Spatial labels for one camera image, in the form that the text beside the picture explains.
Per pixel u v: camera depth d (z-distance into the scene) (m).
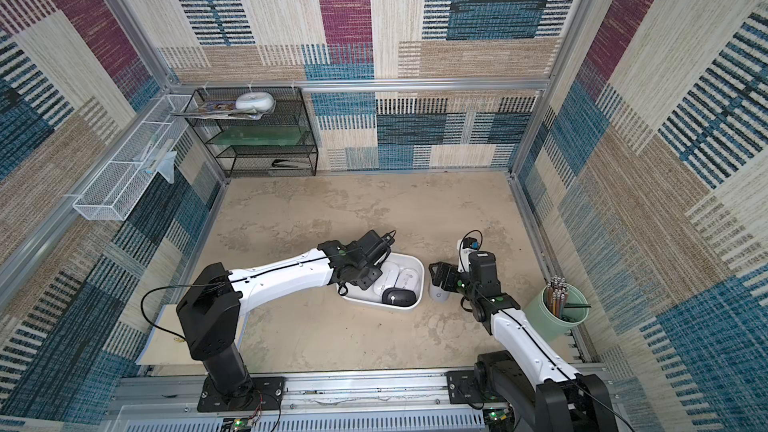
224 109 0.92
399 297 0.85
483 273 0.66
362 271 0.67
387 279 0.89
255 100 0.90
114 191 0.72
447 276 0.76
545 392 0.40
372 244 0.66
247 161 1.19
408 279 0.89
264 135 0.94
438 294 0.87
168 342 0.82
